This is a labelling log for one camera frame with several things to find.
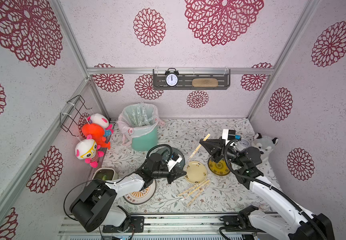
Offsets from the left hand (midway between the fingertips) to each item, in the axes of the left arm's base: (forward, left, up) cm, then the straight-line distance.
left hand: (184, 173), depth 79 cm
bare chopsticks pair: (+3, -5, +22) cm, 23 cm away
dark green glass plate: (+1, +2, +7) cm, 7 cm away
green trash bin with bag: (+28, +27, +8) cm, 40 cm away
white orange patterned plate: (-8, +23, -11) cm, 27 cm away
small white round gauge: (+25, -41, -9) cm, 49 cm away
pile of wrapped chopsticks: (-6, -5, -12) cm, 14 cm away
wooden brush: (+48, -13, +23) cm, 55 cm away
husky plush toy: (+14, -44, +7) cm, 47 cm away
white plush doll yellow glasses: (+11, +53, +7) cm, 54 cm away
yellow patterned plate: (+9, -24, -13) cm, 29 cm away
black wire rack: (+26, +59, +23) cm, 68 cm away
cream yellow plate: (+6, -8, -13) cm, 16 cm away
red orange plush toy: (+24, +53, +5) cm, 58 cm away
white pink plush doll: (+33, +52, +7) cm, 62 cm away
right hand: (+3, -6, +25) cm, 25 cm away
